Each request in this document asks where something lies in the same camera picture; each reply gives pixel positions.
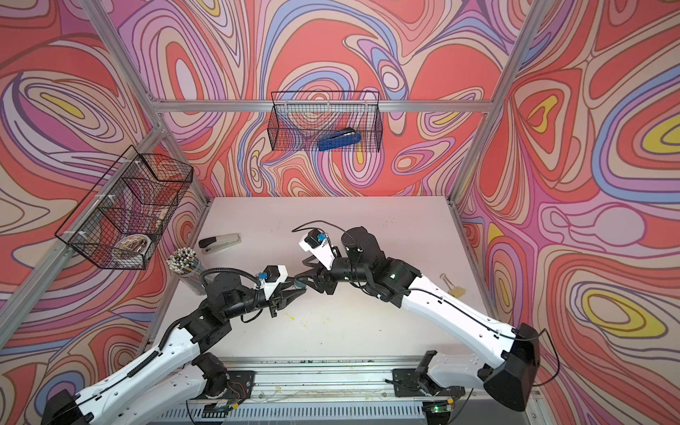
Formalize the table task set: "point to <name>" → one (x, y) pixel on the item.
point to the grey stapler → (218, 243)
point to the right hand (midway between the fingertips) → (304, 276)
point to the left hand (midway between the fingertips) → (303, 286)
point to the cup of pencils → (186, 264)
